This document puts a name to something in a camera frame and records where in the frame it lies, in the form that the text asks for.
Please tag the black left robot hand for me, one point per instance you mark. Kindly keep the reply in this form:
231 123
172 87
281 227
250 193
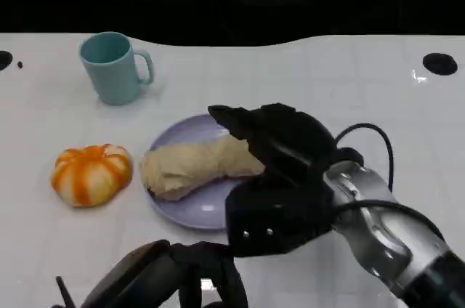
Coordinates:
145 279

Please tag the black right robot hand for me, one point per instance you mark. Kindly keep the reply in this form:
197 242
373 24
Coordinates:
290 141

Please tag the beige towel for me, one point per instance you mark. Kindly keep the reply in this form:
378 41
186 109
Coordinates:
189 170

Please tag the lilac plate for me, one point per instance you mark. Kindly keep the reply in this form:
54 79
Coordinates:
203 213

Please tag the orange and white bread roll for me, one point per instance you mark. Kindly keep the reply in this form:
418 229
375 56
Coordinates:
91 177

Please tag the pale green mug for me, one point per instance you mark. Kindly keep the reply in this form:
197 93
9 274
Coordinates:
110 77

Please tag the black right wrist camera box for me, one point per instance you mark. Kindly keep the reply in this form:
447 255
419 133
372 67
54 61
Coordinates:
276 213

